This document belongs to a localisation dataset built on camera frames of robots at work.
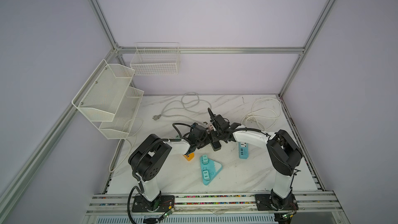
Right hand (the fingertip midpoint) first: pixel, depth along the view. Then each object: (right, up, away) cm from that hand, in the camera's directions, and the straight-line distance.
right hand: (212, 133), depth 93 cm
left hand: (-1, -3, 0) cm, 4 cm away
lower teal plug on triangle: (-4, -18, -19) cm, 26 cm away
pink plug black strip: (-2, +6, -17) cm, 18 cm away
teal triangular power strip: (-2, -17, -12) cm, 21 cm away
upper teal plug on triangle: (-5, -12, -14) cm, 19 cm away
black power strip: (+1, -5, -2) cm, 6 cm away
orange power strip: (-13, -13, -6) cm, 20 cm away
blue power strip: (+18, -9, -5) cm, 21 cm away
